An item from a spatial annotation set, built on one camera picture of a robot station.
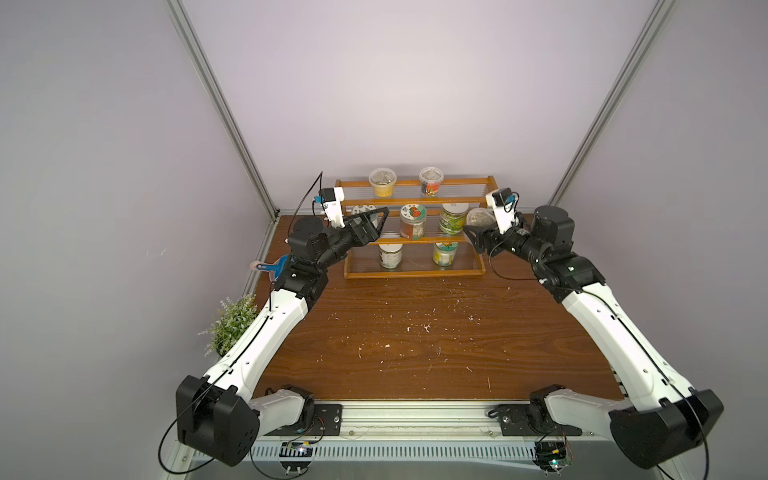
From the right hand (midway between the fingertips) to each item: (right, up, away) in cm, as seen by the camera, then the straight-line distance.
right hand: (483, 210), depth 70 cm
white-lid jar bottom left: (-23, -13, +26) cm, 37 cm away
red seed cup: (-11, +10, +12) cm, 19 cm away
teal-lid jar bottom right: (-5, -12, +28) cm, 31 cm away
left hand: (-24, -1, -3) cm, 24 cm away
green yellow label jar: (-4, -1, +18) cm, 18 cm away
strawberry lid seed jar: (-16, -1, +17) cm, 23 cm away
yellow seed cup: (-25, +9, +12) cm, 29 cm away
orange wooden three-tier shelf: (-12, -6, +21) cm, 25 cm away
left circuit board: (-46, -61, +2) cm, 76 cm away
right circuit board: (+16, -58, -2) cm, 60 cm away
